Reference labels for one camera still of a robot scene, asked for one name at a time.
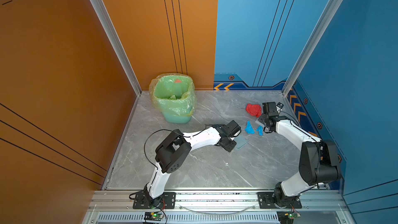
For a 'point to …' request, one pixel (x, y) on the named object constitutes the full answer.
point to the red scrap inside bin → (177, 81)
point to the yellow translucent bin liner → (173, 93)
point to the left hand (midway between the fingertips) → (231, 144)
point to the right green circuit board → (294, 215)
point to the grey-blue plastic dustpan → (241, 141)
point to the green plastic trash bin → (175, 118)
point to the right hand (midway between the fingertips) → (264, 118)
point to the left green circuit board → (153, 216)
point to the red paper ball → (254, 110)
